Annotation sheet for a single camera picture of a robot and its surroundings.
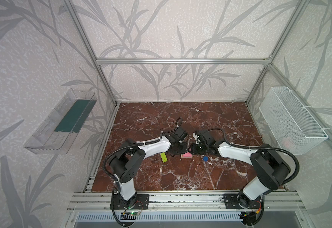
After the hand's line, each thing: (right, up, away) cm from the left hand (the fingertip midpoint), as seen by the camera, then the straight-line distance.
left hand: (187, 147), depth 89 cm
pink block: (0, -5, -1) cm, 5 cm away
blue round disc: (+11, -7, 0) cm, 13 cm away
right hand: (+1, +1, +1) cm, 2 cm away
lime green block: (-15, -6, -1) cm, 16 cm away
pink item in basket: (+52, +6, -15) cm, 54 cm away
